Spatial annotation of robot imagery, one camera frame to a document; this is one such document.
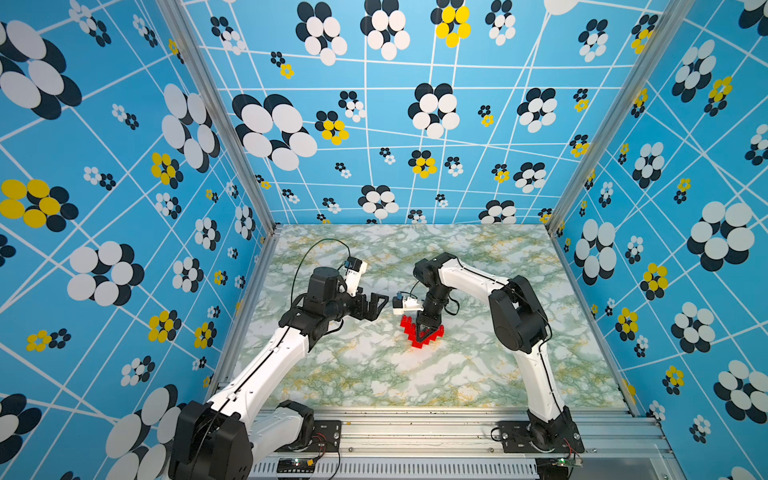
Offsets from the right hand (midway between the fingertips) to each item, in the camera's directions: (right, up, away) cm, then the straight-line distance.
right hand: (425, 332), depth 90 cm
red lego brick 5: (-6, +5, -5) cm, 9 cm away
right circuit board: (+30, -24, -23) cm, 45 cm away
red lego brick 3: (+4, +2, -6) cm, 7 cm away
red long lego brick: (-2, -3, -4) cm, 5 cm away
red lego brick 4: (-5, +1, -4) cm, 6 cm away
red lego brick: (+1, 0, -6) cm, 6 cm away
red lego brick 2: (+2, +2, -8) cm, 8 cm away
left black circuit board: (-34, -28, -18) cm, 47 cm away
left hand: (-14, +14, -10) cm, 22 cm away
